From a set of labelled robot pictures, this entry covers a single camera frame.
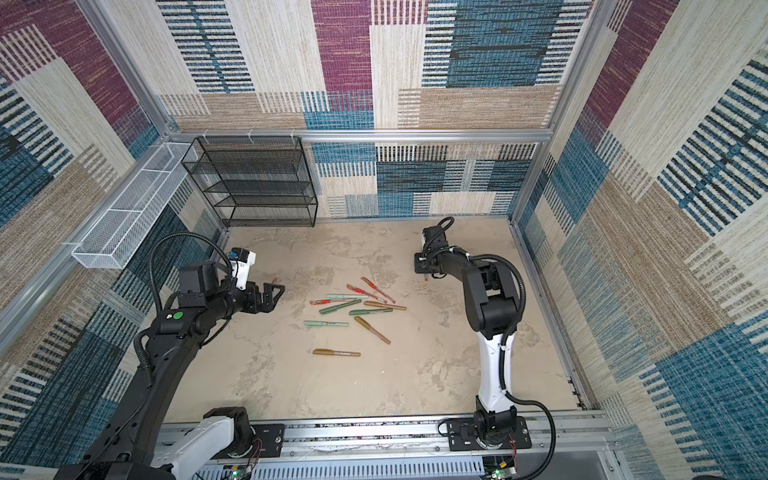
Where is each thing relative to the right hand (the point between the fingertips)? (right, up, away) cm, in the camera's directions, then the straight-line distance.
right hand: (424, 265), depth 106 cm
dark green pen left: (-28, -12, -9) cm, 31 cm away
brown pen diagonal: (-18, -19, -14) cm, 29 cm away
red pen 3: (-21, -9, -6) cm, 23 cm away
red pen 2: (-16, -8, -4) cm, 19 cm away
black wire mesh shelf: (-61, +30, +5) cm, 68 cm away
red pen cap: (-51, -5, -1) cm, 52 cm away
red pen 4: (-32, -11, -7) cm, 35 cm away
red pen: (0, -5, -4) cm, 6 cm away
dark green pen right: (-18, -14, -10) cm, 25 cm away
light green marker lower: (-33, -17, -14) cm, 39 cm away
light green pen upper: (-27, -10, -7) cm, 29 cm away
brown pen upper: (-12, -13, -9) cm, 20 cm away
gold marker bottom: (-31, -24, -19) cm, 44 cm away
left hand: (-43, -3, -29) cm, 52 cm away
